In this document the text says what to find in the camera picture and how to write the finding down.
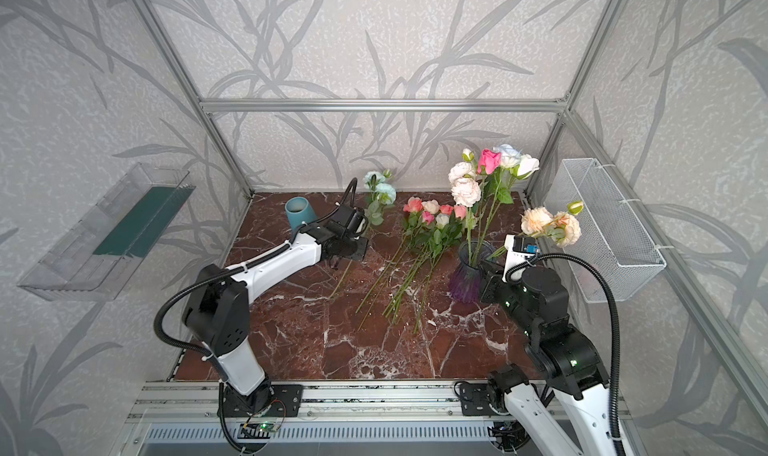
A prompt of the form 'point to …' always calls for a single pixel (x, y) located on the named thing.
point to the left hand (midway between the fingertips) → (365, 239)
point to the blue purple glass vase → (466, 286)
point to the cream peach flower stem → (538, 222)
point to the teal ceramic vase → (298, 210)
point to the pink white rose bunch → (432, 230)
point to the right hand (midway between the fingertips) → (479, 252)
